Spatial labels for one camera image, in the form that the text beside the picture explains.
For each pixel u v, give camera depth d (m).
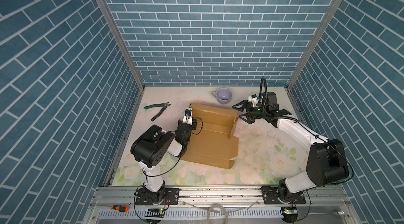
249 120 0.79
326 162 0.44
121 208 0.69
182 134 0.70
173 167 0.49
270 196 0.74
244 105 0.77
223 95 1.12
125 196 0.75
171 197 0.74
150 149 0.49
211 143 0.92
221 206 0.72
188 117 0.78
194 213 0.71
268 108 0.68
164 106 1.08
